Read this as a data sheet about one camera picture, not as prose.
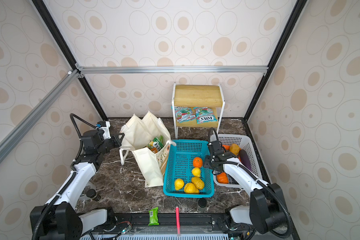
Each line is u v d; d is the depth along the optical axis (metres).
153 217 0.74
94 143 0.60
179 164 0.94
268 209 0.41
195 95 0.87
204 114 0.97
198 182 0.82
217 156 0.63
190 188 0.79
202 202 0.71
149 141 1.02
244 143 0.98
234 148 0.95
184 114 0.97
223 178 0.83
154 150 0.68
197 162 0.90
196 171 0.87
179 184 0.82
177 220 0.74
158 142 0.90
